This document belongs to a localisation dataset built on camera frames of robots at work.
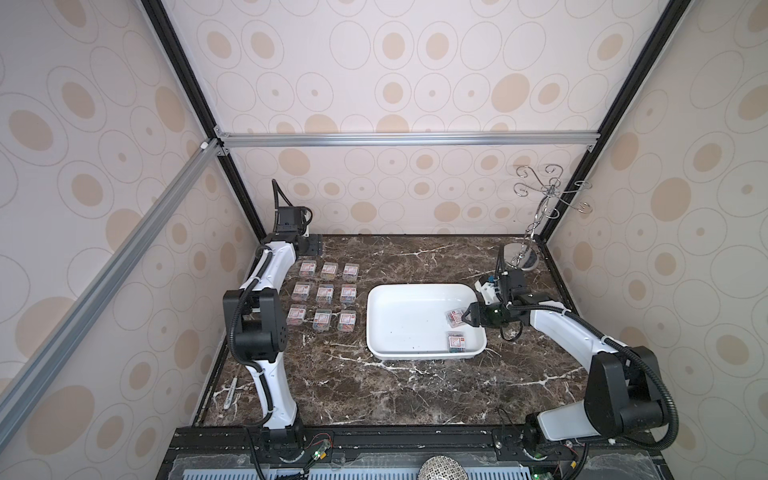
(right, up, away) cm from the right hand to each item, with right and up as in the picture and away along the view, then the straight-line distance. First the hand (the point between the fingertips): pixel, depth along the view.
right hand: (481, 317), depth 89 cm
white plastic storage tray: (-17, -3, +8) cm, 19 cm away
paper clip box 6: (-57, +7, +12) cm, 59 cm away
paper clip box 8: (-57, 0, +6) cm, 58 cm away
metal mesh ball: (-15, -31, -20) cm, 40 cm away
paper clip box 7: (-49, +6, +11) cm, 51 cm away
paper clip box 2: (-7, -8, 0) cm, 11 cm away
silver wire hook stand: (+22, +19, +21) cm, 36 cm away
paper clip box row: (-41, +6, +11) cm, 43 cm away
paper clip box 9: (-49, -2, +6) cm, 49 cm away
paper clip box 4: (-49, +14, +18) cm, 54 cm away
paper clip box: (-7, -1, +5) cm, 9 cm away
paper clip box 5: (-41, +13, +17) cm, 47 cm away
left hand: (-51, +25, +7) cm, 57 cm away
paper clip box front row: (-41, -2, +6) cm, 41 cm away
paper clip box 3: (-57, +14, +18) cm, 62 cm away
